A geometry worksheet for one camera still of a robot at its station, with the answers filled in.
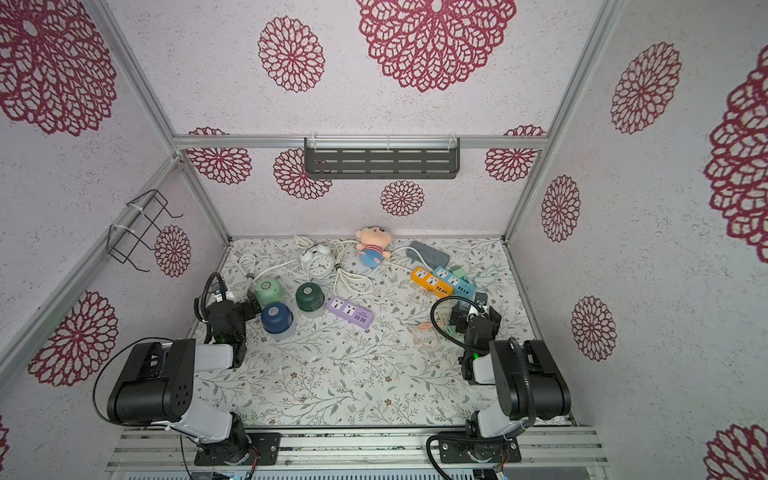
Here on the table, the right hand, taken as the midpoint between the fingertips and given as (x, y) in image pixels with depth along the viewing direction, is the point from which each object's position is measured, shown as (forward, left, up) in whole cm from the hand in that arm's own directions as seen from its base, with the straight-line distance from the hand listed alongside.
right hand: (476, 302), depth 91 cm
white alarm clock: (+15, +51, -1) cm, 54 cm away
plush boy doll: (+26, +33, -1) cm, 42 cm away
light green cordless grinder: (+1, +64, +3) cm, 64 cm away
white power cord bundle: (+13, +43, -6) cm, 45 cm away
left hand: (0, +74, +2) cm, 74 cm away
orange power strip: (+11, +13, -6) cm, 18 cm away
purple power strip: (-1, +39, -5) cm, 40 cm away
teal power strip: (+11, +2, -7) cm, 13 cm away
